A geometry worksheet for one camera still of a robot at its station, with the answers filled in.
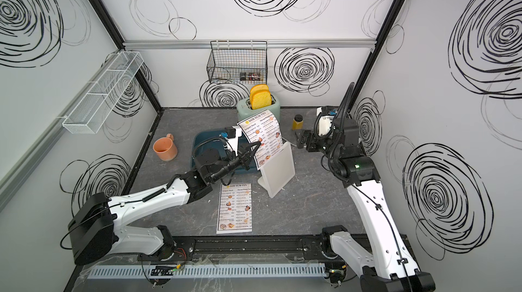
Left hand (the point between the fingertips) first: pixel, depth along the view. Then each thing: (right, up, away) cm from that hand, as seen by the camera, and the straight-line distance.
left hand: (260, 144), depth 69 cm
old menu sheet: (-11, -29, +13) cm, 34 cm away
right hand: (+16, +4, -1) cm, 17 cm away
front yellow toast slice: (0, +20, +28) cm, 34 cm away
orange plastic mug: (-47, -5, +29) cm, 55 cm away
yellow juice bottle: (+19, +8, +34) cm, 40 cm away
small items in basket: (-4, +28, +19) cm, 34 cm away
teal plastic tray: (-30, +2, +30) cm, 43 cm away
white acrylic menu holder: (+7, -16, +26) cm, 31 cm away
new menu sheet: (+1, +6, +1) cm, 6 cm away
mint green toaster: (-8, +14, +30) cm, 34 cm away
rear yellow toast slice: (-1, +25, +30) cm, 39 cm away
